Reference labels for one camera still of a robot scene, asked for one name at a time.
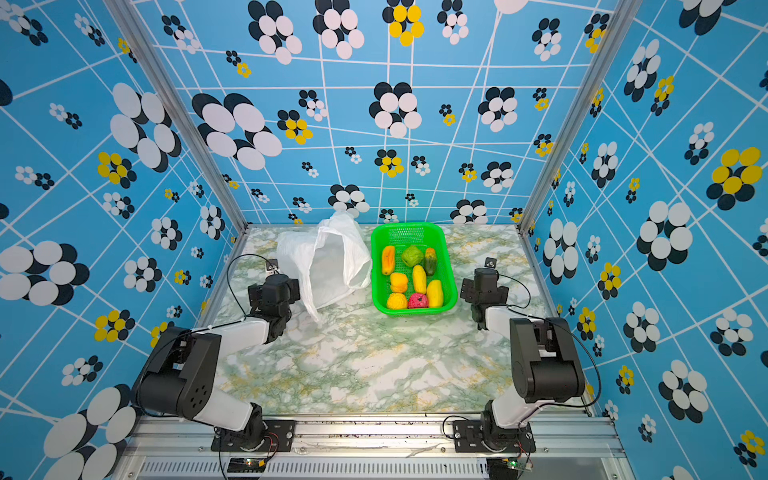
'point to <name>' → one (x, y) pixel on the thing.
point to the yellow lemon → (397, 300)
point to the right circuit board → (507, 468)
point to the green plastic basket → (403, 236)
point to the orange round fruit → (398, 282)
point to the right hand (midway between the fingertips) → (487, 285)
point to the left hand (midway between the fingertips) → (274, 281)
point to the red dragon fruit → (418, 301)
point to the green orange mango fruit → (430, 261)
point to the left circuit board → (246, 465)
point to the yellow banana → (420, 279)
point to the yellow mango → (435, 293)
